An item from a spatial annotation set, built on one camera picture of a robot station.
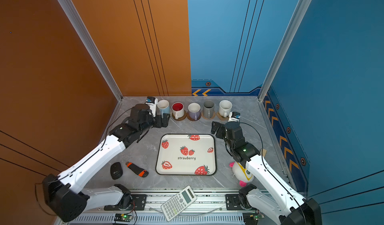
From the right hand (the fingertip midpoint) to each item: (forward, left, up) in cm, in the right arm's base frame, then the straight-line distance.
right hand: (218, 124), depth 79 cm
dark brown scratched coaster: (+17, +14, -18) cm, 28 cm away
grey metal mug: (+20, +4, -10) cm, 23 cm away
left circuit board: (-38, +47, -22) cm, 65 cm away
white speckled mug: (+25, -8, -14) cm, 29 cm away
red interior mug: (+24, +26, -15) cm, 38 cm away
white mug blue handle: (+21, +34, -8) cm, 41 cm away
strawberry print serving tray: (-8, +18, -20) cm, 28 cm away
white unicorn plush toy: (-21, -12, -15) cm, 29 cm away
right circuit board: (-38, -15, -23) cm, 47 cm away
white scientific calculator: (-32, +21, -20) cm, 43 cm away
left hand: (+4, +29, +6) cm, 30 cm away
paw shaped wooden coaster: (+20, -6, -20) cm, 29 cm away
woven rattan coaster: (+19, +4, -19) cm, 27 cm away
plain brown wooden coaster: (+18, +23, -18) cm, 35 cm away
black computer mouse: (-18, +56, -17) cm, 61 cm away
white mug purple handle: (+24, +14, -15) cm, 31 cm away
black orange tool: (-16, +45, -19) cm, 52 cm away
